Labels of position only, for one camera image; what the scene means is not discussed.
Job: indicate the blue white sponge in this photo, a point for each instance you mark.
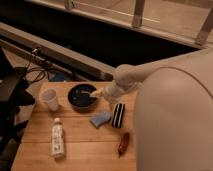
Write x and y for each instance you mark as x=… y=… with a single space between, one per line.
x=100 y=119

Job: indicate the red brown toy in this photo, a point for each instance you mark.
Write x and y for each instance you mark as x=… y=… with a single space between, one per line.
x=123 y=144

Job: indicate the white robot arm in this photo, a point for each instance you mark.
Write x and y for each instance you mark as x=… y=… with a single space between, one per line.
x=173 y=116

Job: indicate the black equipment left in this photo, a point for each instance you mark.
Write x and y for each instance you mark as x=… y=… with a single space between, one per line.
x=13 y=95

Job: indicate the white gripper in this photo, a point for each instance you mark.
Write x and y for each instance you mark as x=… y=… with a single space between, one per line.
x=113 y=92

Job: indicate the white bottle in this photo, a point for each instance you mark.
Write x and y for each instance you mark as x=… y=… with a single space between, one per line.
x=57 y=139

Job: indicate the black white striped block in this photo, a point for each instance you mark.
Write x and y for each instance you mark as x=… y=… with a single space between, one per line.
x=118 y=115

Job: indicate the black bowl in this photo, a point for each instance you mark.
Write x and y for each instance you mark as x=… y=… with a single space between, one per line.
x=79 y=96

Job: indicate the metal rail beam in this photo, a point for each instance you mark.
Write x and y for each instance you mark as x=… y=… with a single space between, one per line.
x=60 y=55

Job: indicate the white plastic cup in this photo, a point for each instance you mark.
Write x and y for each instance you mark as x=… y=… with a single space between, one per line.
x=49 y=97

